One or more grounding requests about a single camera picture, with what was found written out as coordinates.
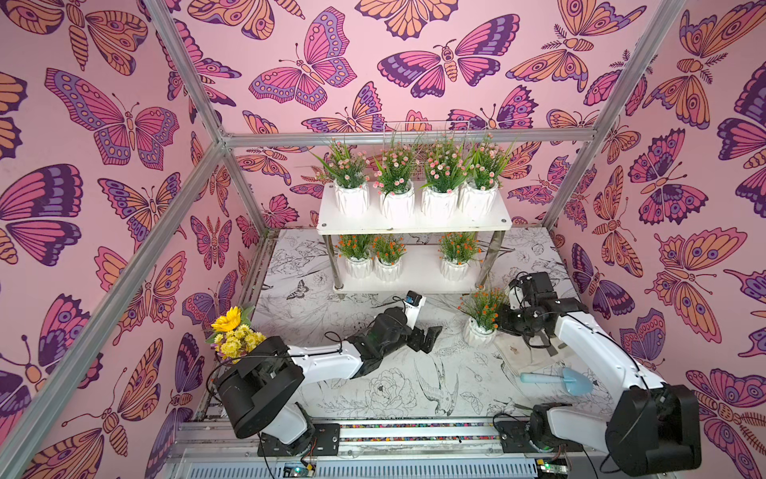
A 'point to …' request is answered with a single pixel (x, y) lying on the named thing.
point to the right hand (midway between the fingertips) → (497, 321)
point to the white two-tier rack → (422, 269)
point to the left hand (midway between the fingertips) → (431, 320)
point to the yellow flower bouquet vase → (233, 336)
